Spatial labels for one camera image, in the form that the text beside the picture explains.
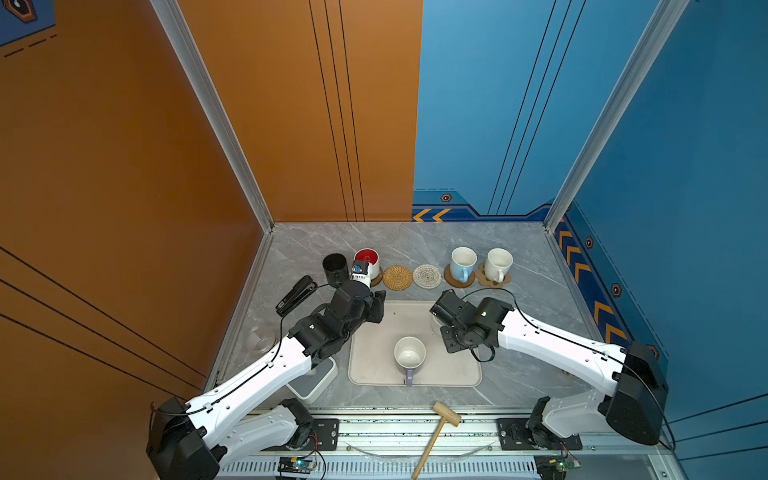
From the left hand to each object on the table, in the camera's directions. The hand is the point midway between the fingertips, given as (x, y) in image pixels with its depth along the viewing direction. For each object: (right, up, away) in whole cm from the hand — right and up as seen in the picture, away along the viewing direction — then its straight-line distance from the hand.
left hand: (379, 289), depth 77 cm
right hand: (+19, -14, +2) cm, 23 cm away
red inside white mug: (-4, +8, +25) cm, 26 cm away
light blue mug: (+26, +6, +19) cm, 33 cm away
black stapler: (-27, -4, +20) cm, 34 cm away
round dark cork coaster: (+25, -1, +24) cm, 35 cm away
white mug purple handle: (+9, -20, +10) cm, 24 cm away
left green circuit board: (-20, -41, -6) cm, 46 cm away
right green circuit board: (+41, -41, -7) cm, 59 cm away
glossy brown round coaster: (-1, +1, +25) cm, 25 cm away
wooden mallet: (+17, -32, -2) cm, 36 cm away
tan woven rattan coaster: (+5, +1, +26) cm, 27 cm away
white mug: (+37, +6, +17) cm, 41 cm away
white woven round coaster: (+16, +1, +27) cm, 31 cm away
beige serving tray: (-2, -22, +9) cm, 24 cm away
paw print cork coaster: (+34, +2, +26) cm, 43 cm away
